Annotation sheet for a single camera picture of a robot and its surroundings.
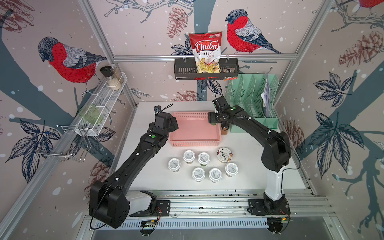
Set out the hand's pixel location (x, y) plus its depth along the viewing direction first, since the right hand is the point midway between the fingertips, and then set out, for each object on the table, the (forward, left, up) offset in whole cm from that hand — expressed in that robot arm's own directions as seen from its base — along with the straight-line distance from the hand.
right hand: (212, 117), depth 92 cm
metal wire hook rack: (-32, +60, +21) cm, 71 cm away
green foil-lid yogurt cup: (-2, -1, -5) cm, 5 cm away
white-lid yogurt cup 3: (-23, +5, -10) cm, 26 cm away
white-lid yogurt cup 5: (-33, -1, -9) cm, 34 cm away
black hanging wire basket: (+25, +18, +19) cm, 36 cm away
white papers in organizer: (+10, -33, +9) cm, 36 cm away
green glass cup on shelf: (-16, +60, +20) cm, 65 cm away
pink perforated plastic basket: (+3, +12, -19) cm, 23 cm away
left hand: (-8, +25, +9) cm, 28 cm away
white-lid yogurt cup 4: (-33, +8, -9) cm, 35 cm away
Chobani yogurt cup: (-20, -8, -11) cm, 24 cm away
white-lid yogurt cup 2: (-23, +13, -10) cm, 28 cm away
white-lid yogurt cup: (-28, +22, -10) cm, 36 cm away
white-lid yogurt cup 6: (-29, -10, -9) cm, 32 cm away
